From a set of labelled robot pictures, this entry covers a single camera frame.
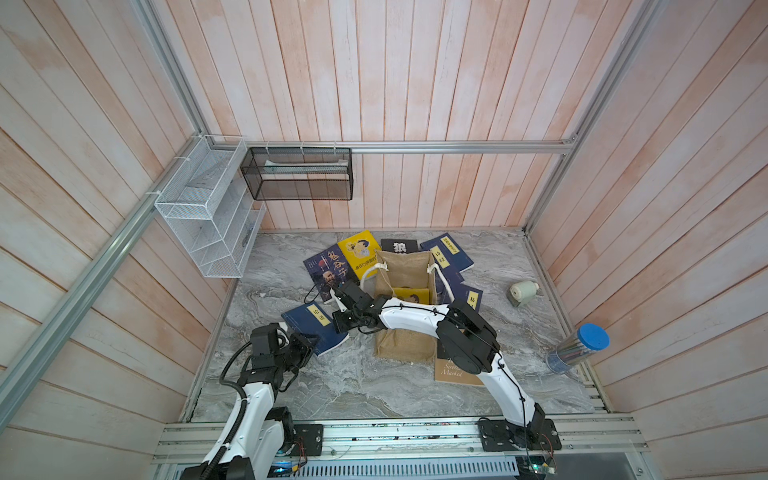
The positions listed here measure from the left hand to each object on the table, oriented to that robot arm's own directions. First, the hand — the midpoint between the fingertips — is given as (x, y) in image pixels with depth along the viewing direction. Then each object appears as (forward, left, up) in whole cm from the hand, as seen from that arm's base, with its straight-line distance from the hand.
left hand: (320, 341), depth 85 cm
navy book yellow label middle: (+31, -43, -3) cm, 53 cm away
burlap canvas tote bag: (+17, -27, +12) cm, 34 cm away
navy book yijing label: (+18, -48, -3) cm, 51 cm away
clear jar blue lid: (-6, -67, +15) cm, 69 cm away
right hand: (+8, -2, -5) cm, 10 cm away
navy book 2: (+8, +4, -3) cm, 10 cm away
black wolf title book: (+41, -25, -3) cm, 48 cm away
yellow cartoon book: (+37, -10, -3) cm, 39 cm away
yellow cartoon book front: (+16, -29, 0) cm, 33 cm away
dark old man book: (+29, +2, -4) cm, 29 cm away
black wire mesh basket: (+54, +12, +20) cm, 59 cm away
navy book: (+38, -45, -3) cm, 59 cm away
